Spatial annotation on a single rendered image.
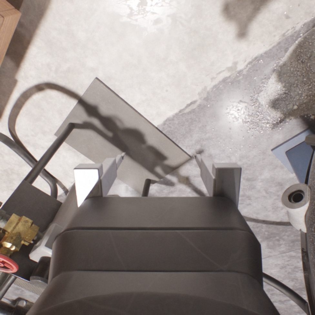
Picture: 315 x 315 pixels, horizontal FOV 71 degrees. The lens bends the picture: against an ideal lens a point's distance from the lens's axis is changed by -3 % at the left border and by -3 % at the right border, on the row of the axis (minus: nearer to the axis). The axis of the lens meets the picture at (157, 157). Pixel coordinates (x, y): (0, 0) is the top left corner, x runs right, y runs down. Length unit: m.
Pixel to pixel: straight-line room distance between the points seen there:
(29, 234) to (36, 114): 0.49
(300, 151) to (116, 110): 0.60
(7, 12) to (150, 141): 0.52
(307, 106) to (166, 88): 0.42
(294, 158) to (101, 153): 0.67
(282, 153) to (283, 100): 0.20
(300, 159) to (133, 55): 0.59
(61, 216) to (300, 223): 0.46
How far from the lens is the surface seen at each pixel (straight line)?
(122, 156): 0.16
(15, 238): 0.54
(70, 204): 0.59
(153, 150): 0.82
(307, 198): 0.31
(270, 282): 0.99
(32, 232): 0.55
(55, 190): 1.09
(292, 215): 0.32
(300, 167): 0.79
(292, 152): 0.85
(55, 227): 0.54
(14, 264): 0.51
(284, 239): 1.31
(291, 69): 0.73
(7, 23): 0.71
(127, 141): 0.82
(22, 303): 3.14
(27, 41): 0.81
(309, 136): 0.54
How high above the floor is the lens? 0.65
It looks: 50 degrees down
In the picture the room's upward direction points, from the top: 169 degrees counter-clockwise
